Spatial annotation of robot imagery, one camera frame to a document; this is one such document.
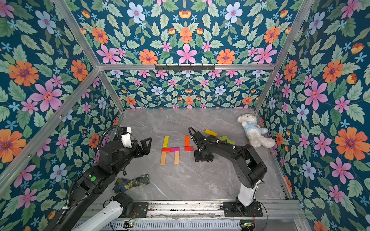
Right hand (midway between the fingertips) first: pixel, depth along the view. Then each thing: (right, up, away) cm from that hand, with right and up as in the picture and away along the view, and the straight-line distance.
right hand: (202, 158), depth 90 cm
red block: (-9, +5, +6) cm, 12 cm away
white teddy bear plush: (+36, +16, +5) cm, 40 cm away
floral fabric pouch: (-46, -12, -11) cm, 49 cm away
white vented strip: (-6, -28, -20) cm, 35 cm away
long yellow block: (-26, +8, +8) cm, 28 cm away
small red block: (-24, +4, +4) cm, 25 cm away
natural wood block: (-25, -1, 0) cm, 25 cm away
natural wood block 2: (-17, 0, +3) cm, 17 cm away
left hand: (-28, +14, -23) cm, 39 cm away
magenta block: (-20, +4, +6) cm, 21 cm away
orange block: (-11, +9, +11) cm, 18 cm away
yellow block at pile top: (+7, +15, +14) cm, 22 cm away
